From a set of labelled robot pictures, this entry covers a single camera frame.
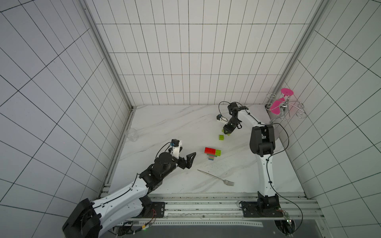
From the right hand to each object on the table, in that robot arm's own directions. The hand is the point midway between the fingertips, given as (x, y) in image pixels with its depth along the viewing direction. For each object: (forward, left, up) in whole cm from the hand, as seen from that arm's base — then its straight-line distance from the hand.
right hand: (230, 127), depth 107 cm
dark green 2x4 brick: (-27, +14, +7) cm, 31 cm away
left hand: (-30, +29, +14) cm, 43 cm away
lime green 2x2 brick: (-10, +7, +1) cm, 13 cm away
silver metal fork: (-39, +6, 0) cm, 40 cm away
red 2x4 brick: (-26, +15, +10) cm, 31 cm away
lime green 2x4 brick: (-5, +6, +2) cm, 8 cm away
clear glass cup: (-13, +69, +3) cm, 70 cm away
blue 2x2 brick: (-27, +15, +1) cm, 30 cm away
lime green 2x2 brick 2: (-25, +11, +8) cm, 29 cm away
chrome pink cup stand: (-2, -24, +26) cm, 35 cm away
